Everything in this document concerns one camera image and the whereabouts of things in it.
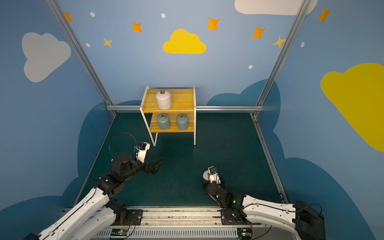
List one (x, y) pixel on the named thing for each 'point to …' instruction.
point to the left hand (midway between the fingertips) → (157, 153)
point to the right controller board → (245, 233)
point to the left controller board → (119, 232)
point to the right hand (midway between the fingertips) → (210, 175)
